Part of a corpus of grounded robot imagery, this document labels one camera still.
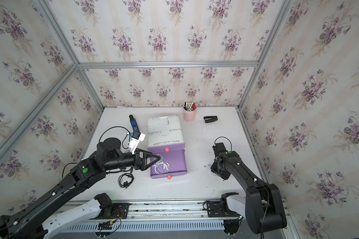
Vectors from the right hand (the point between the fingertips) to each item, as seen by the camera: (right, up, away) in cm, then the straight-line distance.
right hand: (219, 172), depth 85 cm
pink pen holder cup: (-16, +36, +19) cm, 44 cm away
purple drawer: (-27, +6, -4) cm, 28 cm away
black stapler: (+2, +31, +26) cm, 41 cm away
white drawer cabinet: (-31, +25, -6) cm, 41 cm away
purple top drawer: (-29, +17, -10) cm, 35 cm away
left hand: (-32, +14, -24) cm, 43 cm away
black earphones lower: (-54, -6, -3) cm, 54 cm away
